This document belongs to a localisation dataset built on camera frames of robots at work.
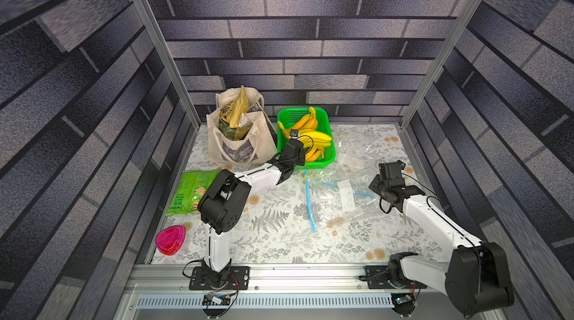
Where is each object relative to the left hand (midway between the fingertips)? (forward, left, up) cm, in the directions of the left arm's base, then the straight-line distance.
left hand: (300, 147), depth 95 cm
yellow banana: (+3, -6, -9) cm, 11 cm away
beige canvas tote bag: (-3, +17, +5) cm, 19 cm away
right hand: (-15, -31, -4) cm, 34 cm away
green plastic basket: (+27, +6, -7) cm, 28 cm away
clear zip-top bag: (+9, -29, -12) cm, 32 cm away
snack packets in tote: (+5, +28, +11) cm, 30 cm away
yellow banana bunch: (+3, -6, -1) cm, 7 cm away
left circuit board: (-53, +30, -14) cm, 63 cm away
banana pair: (+21, -4, -5) cm, 22 cm away
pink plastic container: (-38, +44, -3) cm, 58 cm away
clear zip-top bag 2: (-18, -14, -12) cm, 26 cm away
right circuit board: (-54, -33, -14) cm, 65 cm away
